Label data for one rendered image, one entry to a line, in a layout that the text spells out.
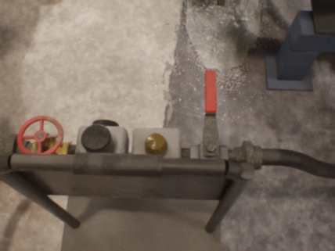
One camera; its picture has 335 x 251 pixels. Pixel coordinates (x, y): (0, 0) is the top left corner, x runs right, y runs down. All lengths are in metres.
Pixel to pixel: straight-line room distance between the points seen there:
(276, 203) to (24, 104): 0.80
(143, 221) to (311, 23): 0.69
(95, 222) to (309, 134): 0.67
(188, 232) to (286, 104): 0.50
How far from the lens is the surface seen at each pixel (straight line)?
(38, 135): 0.65
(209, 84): 0.68
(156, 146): 0.62
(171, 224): 1.08
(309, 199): 1.17
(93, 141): 0.62
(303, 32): 1.09
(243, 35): 1.35
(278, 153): 0.69
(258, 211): 1.12
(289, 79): 1.28
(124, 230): 1.08
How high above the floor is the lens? 1.07
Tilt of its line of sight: 67 degrees down
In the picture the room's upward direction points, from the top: straight up
